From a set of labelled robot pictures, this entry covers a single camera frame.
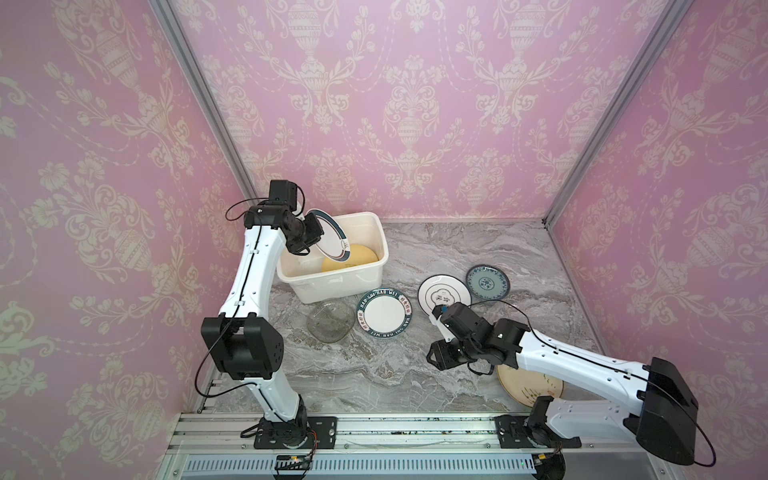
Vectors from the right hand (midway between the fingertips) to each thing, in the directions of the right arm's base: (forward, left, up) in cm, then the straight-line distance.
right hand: (433, 357), depth 77 cm
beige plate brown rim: (-6, -26, -9) cm, 28 cm away
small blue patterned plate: (+28, -23, -9) cm, 38 cm away
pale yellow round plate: (+38, +21, -4) cm, 44 cm away
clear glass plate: (+16, +30, -9) cm, 35 cm away
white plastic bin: (+21, +31, +9) cm, 39 cm away
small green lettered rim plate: (+18, +13, -8) cm, 23 cm away
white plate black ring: (+26, -7, -8) cm, 28 cm away
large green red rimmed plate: (+33, +27, +9) cm, 44 cm away
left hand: (+29, +29, +18) cm, 45 cm away
